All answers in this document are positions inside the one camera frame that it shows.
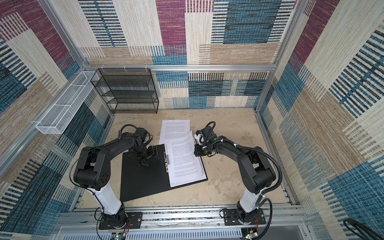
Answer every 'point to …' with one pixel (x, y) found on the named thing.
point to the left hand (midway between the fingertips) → (155, 158)
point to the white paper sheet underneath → (185, 167)
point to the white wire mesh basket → (55, 120)
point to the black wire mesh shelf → (127, 90)
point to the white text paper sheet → (172, 128)
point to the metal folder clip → (167, 161)
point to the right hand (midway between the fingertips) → (195, 154)
